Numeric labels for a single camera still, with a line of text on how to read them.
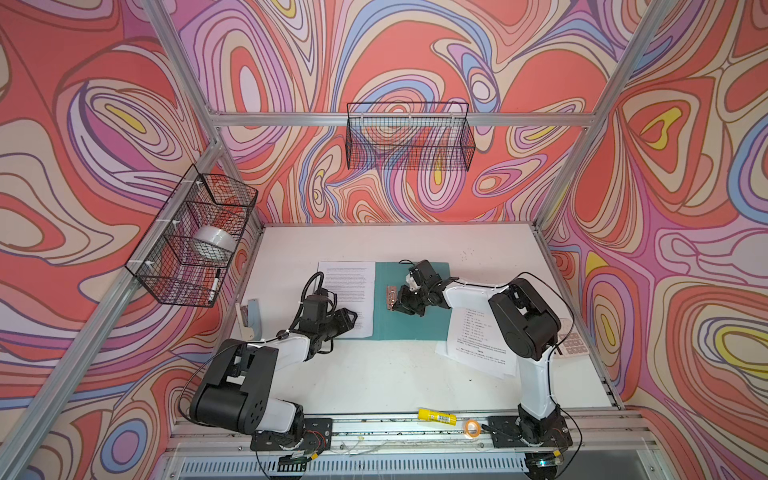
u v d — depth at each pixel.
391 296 0.96
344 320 0.82
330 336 0.80
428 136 0.96
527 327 0.53
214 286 0.71
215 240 0.72
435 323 0.93
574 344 0.87
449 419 0.75
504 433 0.73
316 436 0.72
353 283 1.02
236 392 0.43
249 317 0.91
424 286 0.79
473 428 0.75
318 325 0.72
